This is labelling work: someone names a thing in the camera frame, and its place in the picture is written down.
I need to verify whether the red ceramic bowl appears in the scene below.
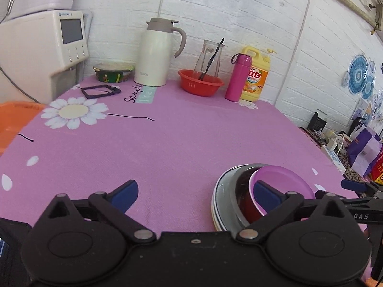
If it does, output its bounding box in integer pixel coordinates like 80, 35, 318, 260
237, 183, 264, 224

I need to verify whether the purple plastic bowl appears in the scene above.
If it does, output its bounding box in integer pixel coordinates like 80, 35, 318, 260
249, 165, 315, 216

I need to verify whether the stainless steel bowl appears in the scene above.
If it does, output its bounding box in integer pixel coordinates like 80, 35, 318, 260
212, 163, 267, 237

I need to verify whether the white blue-rimmed plate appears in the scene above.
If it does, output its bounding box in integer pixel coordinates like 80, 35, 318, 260
210, 194, 227, 231

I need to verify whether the purple paper bag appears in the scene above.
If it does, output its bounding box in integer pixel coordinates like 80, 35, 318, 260
347, 124, 382, 176

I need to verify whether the white power strip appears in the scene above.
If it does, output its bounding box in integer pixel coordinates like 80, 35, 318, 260
321, 138, 346, 175

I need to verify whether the pink floral tablecloth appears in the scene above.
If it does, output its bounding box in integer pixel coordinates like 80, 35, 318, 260
1, 82, 353, 233

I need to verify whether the pink thermos bottle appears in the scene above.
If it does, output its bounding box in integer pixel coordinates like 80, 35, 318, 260
225, 53, 253, 102

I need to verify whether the yellow dish soap bottle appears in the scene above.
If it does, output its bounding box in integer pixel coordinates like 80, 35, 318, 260
240, 46, 276, 102

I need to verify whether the green instant noodle bowl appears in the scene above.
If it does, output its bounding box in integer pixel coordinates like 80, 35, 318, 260
93, 62, 135, 84

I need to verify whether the red plastic colander basket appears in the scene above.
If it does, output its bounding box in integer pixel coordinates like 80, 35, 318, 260
178, 69, 224, 97

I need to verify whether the white thermos jug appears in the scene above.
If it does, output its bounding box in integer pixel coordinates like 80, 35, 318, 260
134, 17, 187, 87

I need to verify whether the black stirring stick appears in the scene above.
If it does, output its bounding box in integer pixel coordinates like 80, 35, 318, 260
199, 38, 225, 80

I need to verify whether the orange plastic stool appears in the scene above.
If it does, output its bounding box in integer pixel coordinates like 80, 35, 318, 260
0, 101, 47, 155

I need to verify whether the glass pitcher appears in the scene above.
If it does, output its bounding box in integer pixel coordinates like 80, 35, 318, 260
193, 38, 225, 80

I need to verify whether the white water dispenser appliance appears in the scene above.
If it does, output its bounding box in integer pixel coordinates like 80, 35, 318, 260
1, 10, 89, 104

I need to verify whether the black box by wall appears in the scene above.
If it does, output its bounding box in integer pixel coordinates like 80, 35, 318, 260
307, 110, 327, 132

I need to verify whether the black rectangular frame clip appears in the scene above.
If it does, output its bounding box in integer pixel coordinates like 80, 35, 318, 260
80, 85, 121, 100

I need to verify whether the blue round wall decoration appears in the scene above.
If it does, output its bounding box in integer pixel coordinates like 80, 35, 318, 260
341, 54, 377, 100

